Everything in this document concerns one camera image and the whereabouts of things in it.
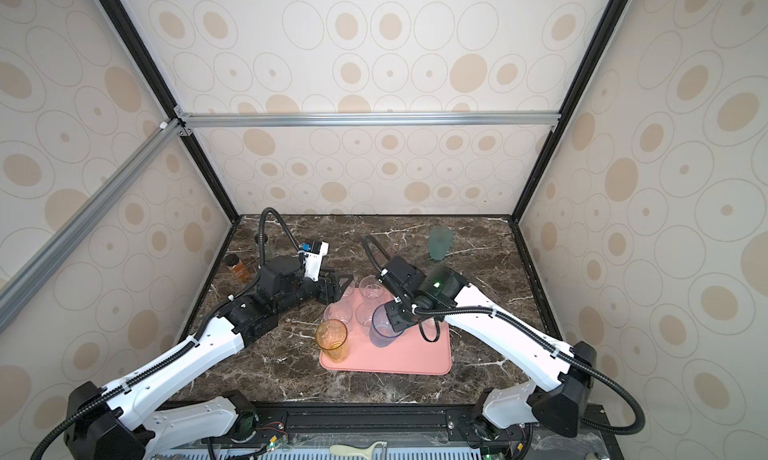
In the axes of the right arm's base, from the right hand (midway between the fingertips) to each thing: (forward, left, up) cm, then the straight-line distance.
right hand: (400, 315), depth 72 cm
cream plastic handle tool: (-26, +9, -17) cm, 32 cm away
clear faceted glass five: (+4, +12, +5) cm, 14 cm away
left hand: (+8, +11, +7) cm, 15 cm away
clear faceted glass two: (+10, +18, -16) cm, 26 cm away
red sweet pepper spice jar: (+23, +52, -10) cm, 58 cm away
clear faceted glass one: (+17, +9, -15) cm, 24 cm away
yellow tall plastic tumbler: (-1, +18, -11) cm, 21 cm away
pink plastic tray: (-2, -3, -19) cm, 19 cm away
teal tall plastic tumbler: (+37, -16, -16) cm, 44 cm away
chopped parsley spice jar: (+33, +47, -9) cm, 58 cm away
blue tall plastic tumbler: (-6, +4, +3) cm, 8 cm away
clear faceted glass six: (+9, +10, -15) cm, 20 cm away
